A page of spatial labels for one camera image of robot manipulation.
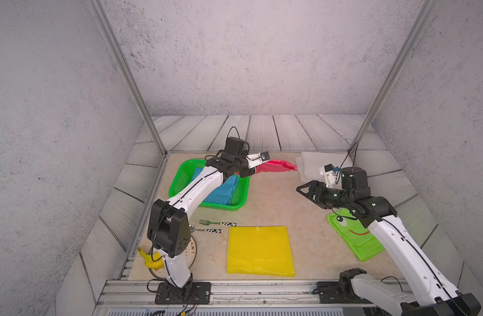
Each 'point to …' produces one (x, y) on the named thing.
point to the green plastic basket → (181, 174)
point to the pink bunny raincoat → (274, 165)
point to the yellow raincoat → (260, 250)
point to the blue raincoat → (225, 193)
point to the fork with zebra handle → (206, 222)
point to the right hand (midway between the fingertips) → (302, 192)
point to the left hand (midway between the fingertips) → (258, 159)
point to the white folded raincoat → (308, 164)
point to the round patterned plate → (191, 253)
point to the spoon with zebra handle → (193, 228)
